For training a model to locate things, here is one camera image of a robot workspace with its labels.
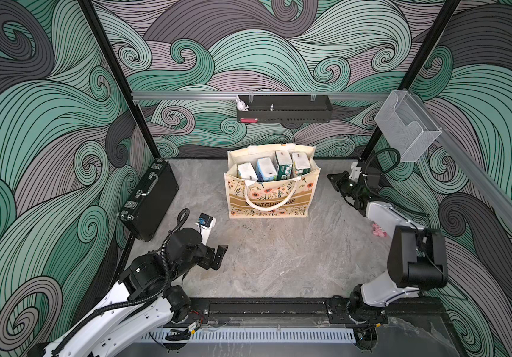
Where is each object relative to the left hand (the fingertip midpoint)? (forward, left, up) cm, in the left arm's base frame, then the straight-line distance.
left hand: (215, 240), depth 69 cm
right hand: (+29, -42, -2) cm, 51 cm away
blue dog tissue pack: (+25, -17, +5) cm, 31 cm away
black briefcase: (+14, +28, -4) cm, 32 cm away
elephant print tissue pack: (+27, -30, +7) cm, 41 cm away
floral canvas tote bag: (+19, -20, +7) cm, 28 cm away
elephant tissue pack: (+24, -9, +6) cm, 26 cm away
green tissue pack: (+26, -24, +5) cm, 36 cm away
